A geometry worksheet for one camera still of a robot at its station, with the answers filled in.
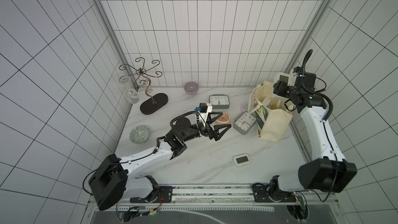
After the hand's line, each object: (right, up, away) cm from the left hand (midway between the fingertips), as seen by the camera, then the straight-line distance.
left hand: (224, 122), depth 66 cm
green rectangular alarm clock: (+3, +8, +40) cm, 41 cm away
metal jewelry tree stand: (-42, +7, +42) cm, 60 cm away
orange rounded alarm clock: (+5, -3, +32) cm, 32 cm away
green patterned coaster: (-48, -12, +26) cm, 56 cm away
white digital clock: (+31, +22, +11) cm, 40 cm away
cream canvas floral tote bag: (+27, +2, +11) cm, 29 cm away
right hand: (+32, +18, +11) cm, 39 cm away
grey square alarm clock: (+17, -5, +29) cm, 34 cm away
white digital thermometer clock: (+12, -23, +15) cm, 30 cm away
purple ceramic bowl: (-18, +18, +48) cm, 55 cm away
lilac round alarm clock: (+20, +4, +37) cm, 42 cm away
